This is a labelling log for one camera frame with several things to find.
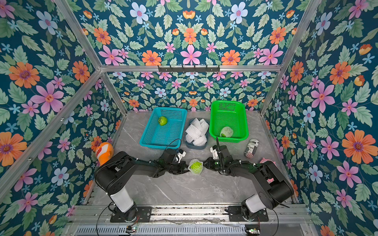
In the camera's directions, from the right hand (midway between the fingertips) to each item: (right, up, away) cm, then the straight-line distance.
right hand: (206, 161), depth 89 cm
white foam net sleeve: (+15, +18, +9) cm, 26 cm away
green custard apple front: (+12, +16, +9) cm, 22 cm away
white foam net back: (-6, +18, +12) cm, 22 cm away
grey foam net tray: (-9, +9, +8) cm, 15 cm away
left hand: (-8, -4, -2) cm, 9 cm away
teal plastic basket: (-30, +20, +18) cm, 41 cm away
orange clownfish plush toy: (-62, +6, -1) cm, 63 cm away
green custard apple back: (-31, +26, +17) cm, 44 cm away
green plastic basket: (+19, +26, +26) cm, 41 cm away
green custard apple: (-6, -2, -6) cm, 8 cm away
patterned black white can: (+30, +7, +5) cm, 31 cm away
